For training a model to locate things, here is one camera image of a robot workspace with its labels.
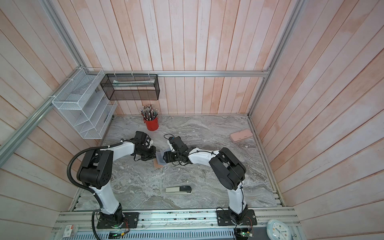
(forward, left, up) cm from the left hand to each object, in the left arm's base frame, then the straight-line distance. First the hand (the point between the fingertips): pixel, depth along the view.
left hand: (158, 157), depth 96 cm
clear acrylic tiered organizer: (+17, -23, +1) cm, 28 cm away
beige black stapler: (-22, -15, +5) cm, 27 cm away
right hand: (-1, -6, +3) cm, 7 cm away
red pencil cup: (+23, +6, +5) cm, 25 cm away
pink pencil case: (+18, -58, +1) cm, 61 cm away
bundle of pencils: (+28, +8, +12) cm, 32 cm away
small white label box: (-40, +36, +2) cm, 54 cm away
